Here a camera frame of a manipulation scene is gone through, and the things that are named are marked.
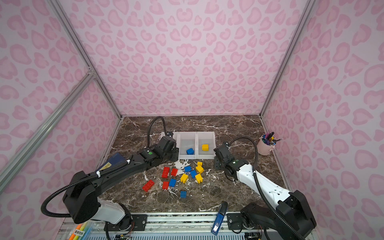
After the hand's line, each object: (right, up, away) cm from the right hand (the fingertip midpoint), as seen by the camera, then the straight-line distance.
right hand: (219, 161), depth 84 cm
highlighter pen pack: (-66, -29, -14) cm, 74 cm away
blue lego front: (-20, -17, -3) cm, 26 cm away
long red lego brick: (-40, -14, 0) cm, 42 cm away
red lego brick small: (-26, -8, +6) cm, 28 cm away
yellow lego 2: (-20, -10, +2) cm, 22 cm away
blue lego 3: (-15, -8, +5) cm, 17 cm away
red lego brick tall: (-31, -8, +5) cm, 33 cm away
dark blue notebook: (-65, -2, +12) cm, 66 cm away
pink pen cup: (+29, +10, +5) cm, 31 cm away
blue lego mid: (-27, -13, +3) cm, 30 cm away
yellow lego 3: (-11, -10, +2) cm, 15 cm away
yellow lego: (-7, +6, +14) cm, 17 cm away
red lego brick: (-30, -14, +1) cm, 33 cm away
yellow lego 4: (-11, -6, +6) cm, 13 cm away
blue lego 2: (-18, -6, +8) cm, 21 cm away
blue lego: (-17, +3, +13) cm, 22 cm away
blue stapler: (0, -23, -12) cm, 25 cm away
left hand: (-24, +7, 0) cm, 25 cm away
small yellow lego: (-11, -3, +9) cm, 14 cm away
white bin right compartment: (-6, +12, +20) cm, 24 cm away
